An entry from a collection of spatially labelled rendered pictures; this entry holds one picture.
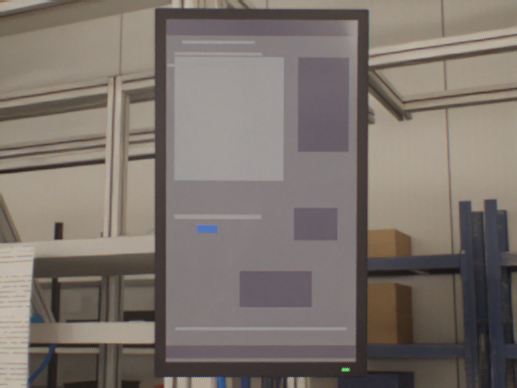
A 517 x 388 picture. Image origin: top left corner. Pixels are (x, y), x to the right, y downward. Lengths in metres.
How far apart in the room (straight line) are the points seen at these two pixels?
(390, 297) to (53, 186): 2.78
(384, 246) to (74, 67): 2.88
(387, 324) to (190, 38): 3.29
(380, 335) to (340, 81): 3.25
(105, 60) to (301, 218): 4.94
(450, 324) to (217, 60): 3.71
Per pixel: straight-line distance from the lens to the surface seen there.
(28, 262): 1.58
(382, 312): 4.29
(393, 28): 5.11
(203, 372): 1.14
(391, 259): 4.27
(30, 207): 6.10
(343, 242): 1.12
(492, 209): 4.20
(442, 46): 2.01
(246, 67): 1.11
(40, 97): 2.40
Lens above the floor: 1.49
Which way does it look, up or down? 10 degrees up
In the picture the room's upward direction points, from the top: straight up
